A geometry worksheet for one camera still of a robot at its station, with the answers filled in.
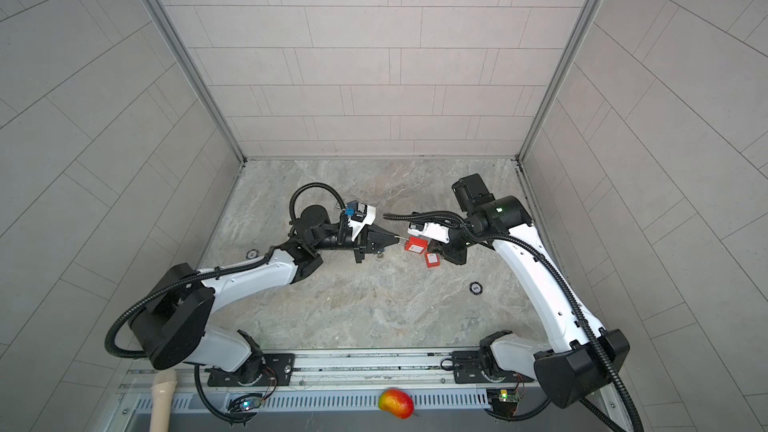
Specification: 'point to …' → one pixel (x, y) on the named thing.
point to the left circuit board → (245, 403)
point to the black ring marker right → (476, 288)
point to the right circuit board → (503, 401)
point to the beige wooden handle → (163, 390)
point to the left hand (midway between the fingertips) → (401, 243)
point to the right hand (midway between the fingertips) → (432, 244)
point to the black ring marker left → (252, 254)
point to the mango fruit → (396, 402)
